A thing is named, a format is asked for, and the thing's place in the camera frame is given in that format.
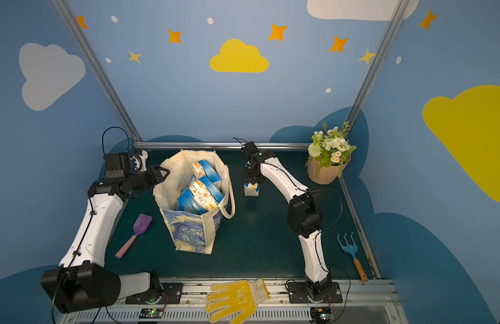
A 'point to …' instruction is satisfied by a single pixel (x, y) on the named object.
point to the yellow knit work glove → (240, 296)
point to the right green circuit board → (321, 314)
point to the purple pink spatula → (140, 225)
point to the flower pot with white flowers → (328, 153)
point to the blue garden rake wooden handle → (353, 249)
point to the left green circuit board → (151, 313)
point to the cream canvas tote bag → (184, 225)
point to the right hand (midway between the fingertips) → (253, 178)
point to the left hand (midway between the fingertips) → (168, 171)
